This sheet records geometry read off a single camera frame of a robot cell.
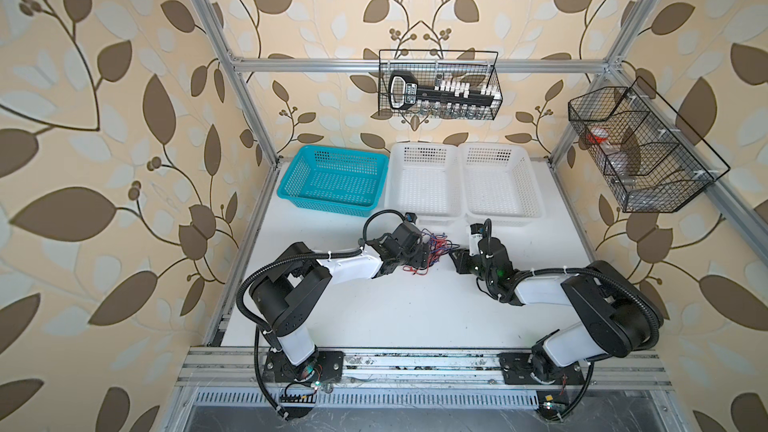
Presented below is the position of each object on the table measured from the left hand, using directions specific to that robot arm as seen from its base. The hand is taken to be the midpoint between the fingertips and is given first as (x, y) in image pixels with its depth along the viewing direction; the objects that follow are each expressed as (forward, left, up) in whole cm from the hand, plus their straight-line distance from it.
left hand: (423, 248), depth 90 cm
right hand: (0, -9, -3) cm, 10 cm away
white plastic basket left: (+33, -3, -6) cm, 34 cm away
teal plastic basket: (+32, +31, -7) cm, 45 cm away
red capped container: (+21, -46, +28) cm, 58 cm away
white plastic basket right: (+31, -31, -5) cm, 44 cm away
